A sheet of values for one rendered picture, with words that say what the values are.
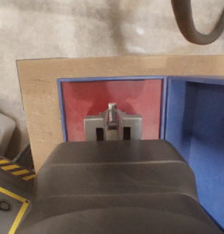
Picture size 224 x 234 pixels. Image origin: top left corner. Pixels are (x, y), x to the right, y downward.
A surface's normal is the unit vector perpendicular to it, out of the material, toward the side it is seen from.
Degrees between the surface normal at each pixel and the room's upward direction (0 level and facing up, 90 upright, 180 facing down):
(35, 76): 0
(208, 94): 77
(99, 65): 0
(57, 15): 0
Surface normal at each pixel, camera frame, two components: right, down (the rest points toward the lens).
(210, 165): -0.97, 0.09
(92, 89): 0.00, 0.28
